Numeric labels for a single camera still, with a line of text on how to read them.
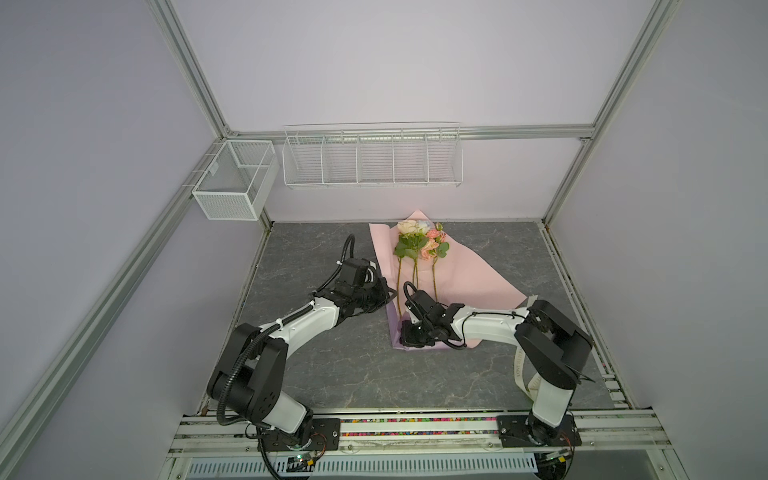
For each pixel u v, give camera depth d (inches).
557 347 18.9
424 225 43.9
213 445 29.1
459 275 41.3
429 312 28.4
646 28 28.6
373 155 37.9
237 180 39.1
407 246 42.8
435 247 42.4
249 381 17.1
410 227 42.7
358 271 27.5
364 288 29.7
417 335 31.1
